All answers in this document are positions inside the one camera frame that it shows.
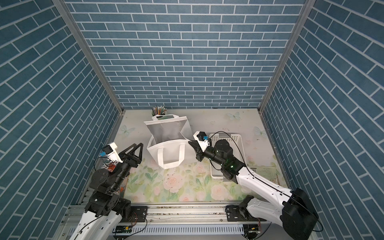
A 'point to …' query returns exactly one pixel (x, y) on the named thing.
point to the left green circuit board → (123, 229)
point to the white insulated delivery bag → (168, 146)
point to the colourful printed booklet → (110, 165)
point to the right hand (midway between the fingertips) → (192, 142)
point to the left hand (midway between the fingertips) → (144, 145)
